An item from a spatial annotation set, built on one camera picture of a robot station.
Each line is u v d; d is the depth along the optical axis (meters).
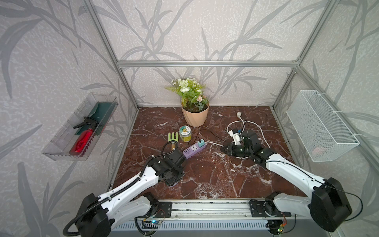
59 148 0.58
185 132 0.94
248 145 0.64
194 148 0.94
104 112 0.69
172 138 1.02
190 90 0.91
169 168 0.57
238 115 1.13
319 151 0.71
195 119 0.99
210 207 0.76
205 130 1.05
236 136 0.75
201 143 0.91
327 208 0.40
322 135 0.61
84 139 0.60
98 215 0.38
